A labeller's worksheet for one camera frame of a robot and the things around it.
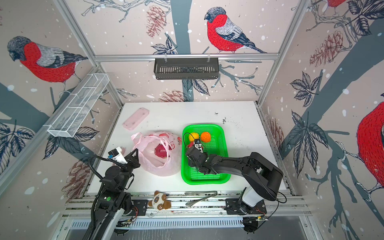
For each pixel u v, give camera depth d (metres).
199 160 0.66
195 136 0.97
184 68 1.07
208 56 0.92
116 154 0.67
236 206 0.73
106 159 0.64
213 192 0.79
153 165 0.76
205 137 0.93
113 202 0.57
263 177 0.44
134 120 1.10
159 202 0.73
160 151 0.86
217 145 0.97
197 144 0.78
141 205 0.75
